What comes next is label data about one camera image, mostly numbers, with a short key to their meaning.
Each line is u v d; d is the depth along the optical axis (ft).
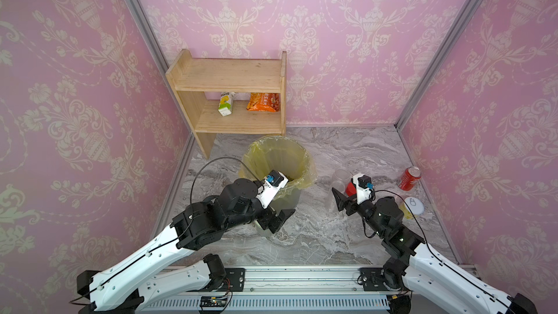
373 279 2.39
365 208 2.17
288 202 2.65
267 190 1.71
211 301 2.37
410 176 2.92
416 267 1.78
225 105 3.10
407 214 2.80
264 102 3.14
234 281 2.46
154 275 1.35
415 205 2.81
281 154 2.85
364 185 2.09
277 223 1.76
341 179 2.82
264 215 1.75
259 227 1.79
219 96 3.25
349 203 2.21
